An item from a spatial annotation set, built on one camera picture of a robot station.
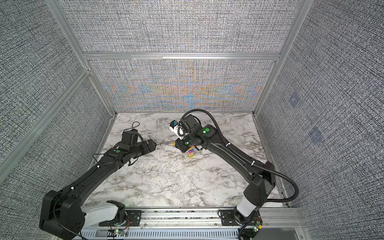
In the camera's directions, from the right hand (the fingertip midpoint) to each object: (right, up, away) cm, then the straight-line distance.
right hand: (178, 142), depth 77 cm
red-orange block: (+7, -1, -11) cm, 13 cm away
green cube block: (+6, -10, +16) cm, 20 cm away
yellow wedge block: (-5, -4, +24) cm, 25 cm away
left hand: (-16, -3, +8) cm, 19 cm away
